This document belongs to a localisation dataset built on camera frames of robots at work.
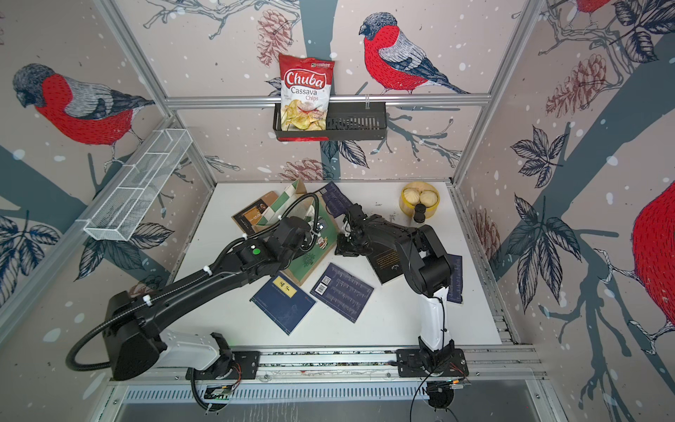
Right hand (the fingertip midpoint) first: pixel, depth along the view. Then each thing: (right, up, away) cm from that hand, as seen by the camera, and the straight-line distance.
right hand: (338, 251), depth 97 cm
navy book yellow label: (-18, -15, -11) cm, 26 cm away
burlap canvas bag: (-7, +16, -15) cm, 23 cm away
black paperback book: (+18, -3, -3) cm, 18 cm away
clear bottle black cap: (+31, +14, +2) cm, 34 cm away
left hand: (-11, +12, -19) cm, 25 cm away
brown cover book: (-37, +13, +11) cm, 41 cm away
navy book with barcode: (+2, -12, -10) cm, 16 cm away
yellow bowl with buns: (+35, +23, +14) cm, 44 cm away
